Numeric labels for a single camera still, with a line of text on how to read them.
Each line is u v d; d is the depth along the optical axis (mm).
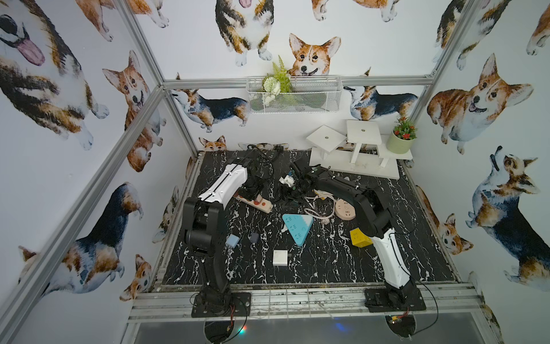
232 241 870
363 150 1254
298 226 896
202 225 501
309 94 924
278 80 818
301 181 765
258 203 924
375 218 577
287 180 924
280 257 820
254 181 780
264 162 1173
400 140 923
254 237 885
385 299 674
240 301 783
